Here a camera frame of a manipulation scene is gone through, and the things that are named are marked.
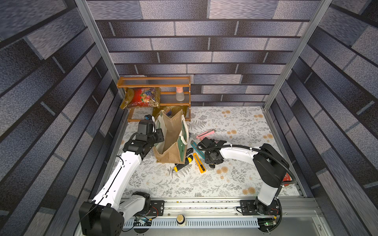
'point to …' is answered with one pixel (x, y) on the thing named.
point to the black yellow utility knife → (188, 159)
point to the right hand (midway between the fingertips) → (209, 159)
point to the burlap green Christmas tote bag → (173, 149)
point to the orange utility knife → (201, 166)
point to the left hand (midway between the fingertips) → (161, 131)
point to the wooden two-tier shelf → (180, 84)
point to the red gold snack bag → (141, 97)
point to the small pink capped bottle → (179, 94)
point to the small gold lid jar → (180, 220)
